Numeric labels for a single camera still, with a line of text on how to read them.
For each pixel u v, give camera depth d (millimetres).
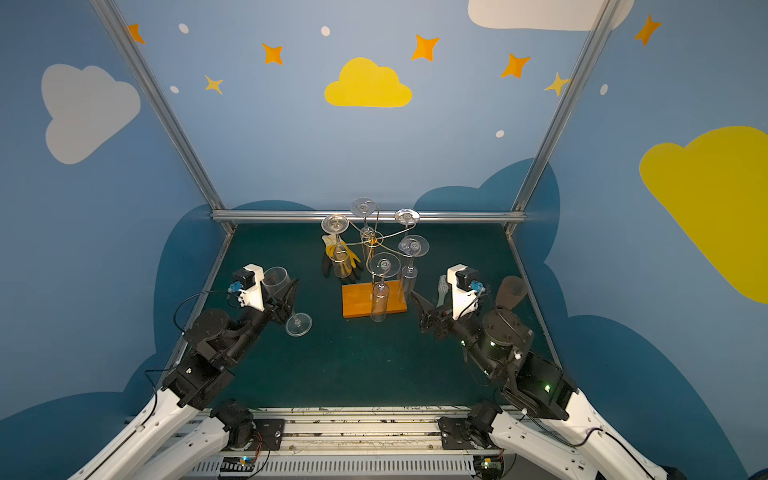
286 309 610
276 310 582
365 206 800
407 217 799
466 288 468
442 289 1017
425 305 523
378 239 755
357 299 982
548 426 400
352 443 735
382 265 675
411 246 718
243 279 529
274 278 627
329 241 1146
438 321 504
